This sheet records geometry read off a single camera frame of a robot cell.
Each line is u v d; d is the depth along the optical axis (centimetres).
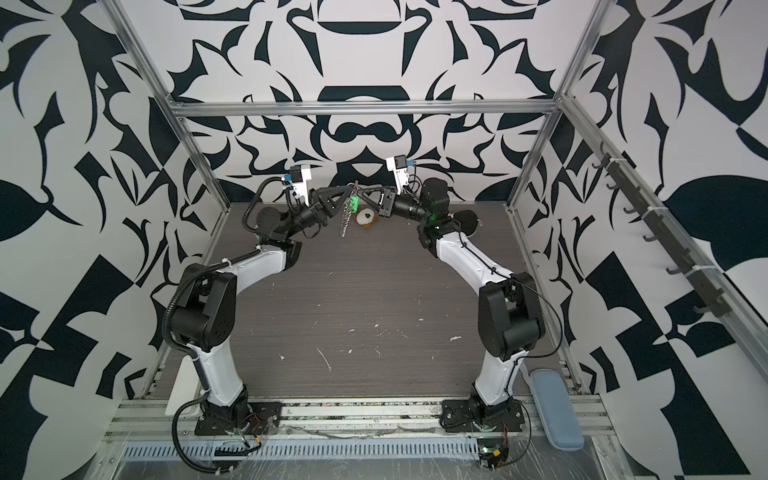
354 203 74
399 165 70
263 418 74
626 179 65
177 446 68
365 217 111
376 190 73
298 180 67
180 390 75
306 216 71
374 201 74
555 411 73
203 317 50
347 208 73
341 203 73
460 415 74
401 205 70
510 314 48
